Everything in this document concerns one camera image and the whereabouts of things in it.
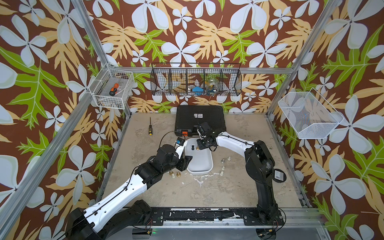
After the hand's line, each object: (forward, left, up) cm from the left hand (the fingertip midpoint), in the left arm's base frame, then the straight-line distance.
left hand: (188, 153), depth 75 cm
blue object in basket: (+40, -6, +9) cm, 42 cm away
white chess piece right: (+6, -26, -18) cm, 32 cm away
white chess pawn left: (-5, +9, -18) cm, 21 cm away
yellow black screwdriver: (+32, +29, -19) cm, 47 cm away
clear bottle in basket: (+44, -15, +8) cm, 47 cm away
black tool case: (+39, +2, -16) cm, 42 cm away
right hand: (+16, -7, -16) cm, 24 cm away
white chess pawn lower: (-4, -20, -18) cm, 27 cm away
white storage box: (+5, -8, -19) cm, 22 cm away
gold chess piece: (+8, -5, -8) cm, 12 cm away
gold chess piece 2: (-4, +6, -19) cm, 20 cm away
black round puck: (-5, -53, -18) cm, 56 cm away
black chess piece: (+14, -2, -19) cm, 23 cm away
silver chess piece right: (+5, -22, -19) cm, 29 cm away
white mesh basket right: (+19, -67, +8) cm, 70 cm away
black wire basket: (+50, -3, +11) cm, 51 cm away
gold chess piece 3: (-3, +10, -17) cm, 20 cm away
